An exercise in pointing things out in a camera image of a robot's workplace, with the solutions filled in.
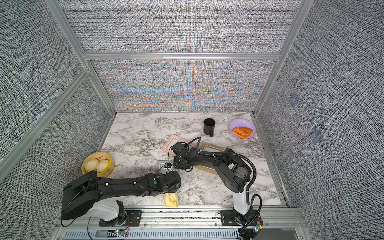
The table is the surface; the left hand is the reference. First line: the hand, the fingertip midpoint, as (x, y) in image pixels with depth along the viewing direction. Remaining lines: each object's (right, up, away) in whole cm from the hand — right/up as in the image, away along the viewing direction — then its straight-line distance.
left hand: (178, 186), depth 82 cm
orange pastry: (+42, +29, +21) cm, 55 cm away
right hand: (-3, +10, +9) cm, 14 cm away
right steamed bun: (-45, +11, +3) cm, 46 cm away
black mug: (+19, +33, +18) cm, 42 cm away
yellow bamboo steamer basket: (-49, +15, +10) cm, 53 cm away
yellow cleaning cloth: (-3, -4, -7) cm, 9 cm away
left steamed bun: (-50, +12, +3) cm, 52 cm away
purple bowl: (+47, +36, +30) cm, 66 cm away
